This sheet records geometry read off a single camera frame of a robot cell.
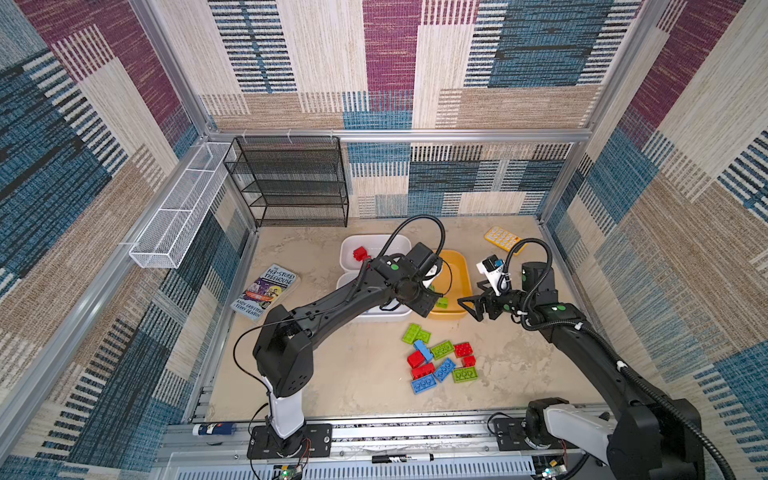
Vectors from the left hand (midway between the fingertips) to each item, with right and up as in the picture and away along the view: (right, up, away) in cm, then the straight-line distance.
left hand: (426, 297), depth 82 cm
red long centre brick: (-1, -20, 0) cm, 20 cm away
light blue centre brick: (-1, -15, +4) cm, 15 cm away
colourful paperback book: (-51, -1, +17) cm, 54 cm away
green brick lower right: (+11, -21, +1) cm, 24 cm away
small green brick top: (+1, -13, +9) cm, 16 cm away
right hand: (+12, +1, 0) cm, 12 cm away
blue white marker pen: (-53, -31, -7) cm, 61 cm away
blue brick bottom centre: (-1, -23, 0) cm, 23 cm away
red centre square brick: (-3, -18, +4) cm, 18 cm away
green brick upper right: (+5, -16, +5) cm, 17 cm away
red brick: (-20, +11, +27) cm, 35 cm away
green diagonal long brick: (+7, -3, +13) cm, 15 cm away
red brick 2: (+11, -16, +5) cm, 20 cm away
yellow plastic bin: (+12, +1, +23) cm, 26 cm away
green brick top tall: (-3, -12, +8) cm, 14 cm away
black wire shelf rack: (-45, +38, +27) cm, 65 cm away
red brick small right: (+12, -18, +3) cm, 22 cm away
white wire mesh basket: (-76, +15, +7) cm, 78 cm away
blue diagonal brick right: (+5, -20, +2) cm, 21 cm away
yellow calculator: (+33, +17, +33) cm, 49 cm away
